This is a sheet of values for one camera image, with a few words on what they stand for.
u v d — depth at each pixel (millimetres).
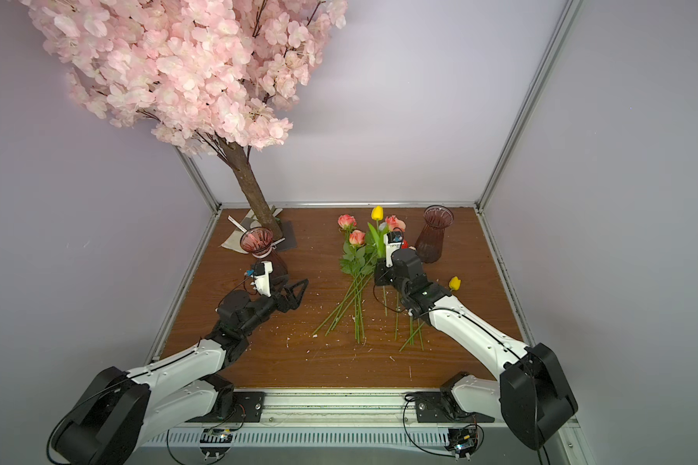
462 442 696
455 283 943
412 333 853
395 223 1005
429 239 948
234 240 1103
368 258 1024
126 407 413
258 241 896
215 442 722
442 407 663
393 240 711
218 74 463
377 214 830
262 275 723
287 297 726
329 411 729
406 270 597
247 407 730
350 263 1015
